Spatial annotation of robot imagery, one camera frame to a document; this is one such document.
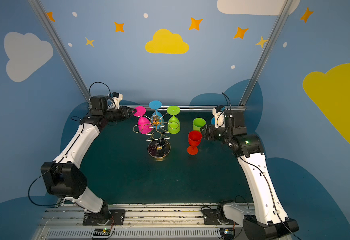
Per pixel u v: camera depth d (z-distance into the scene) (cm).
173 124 88
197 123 98
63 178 44
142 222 73
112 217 73
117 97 74
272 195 38
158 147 99
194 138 89
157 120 78
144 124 91
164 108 82
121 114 72
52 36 77
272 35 79
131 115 78
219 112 58
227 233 73
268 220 36
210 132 59
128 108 76
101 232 73
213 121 97
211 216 75
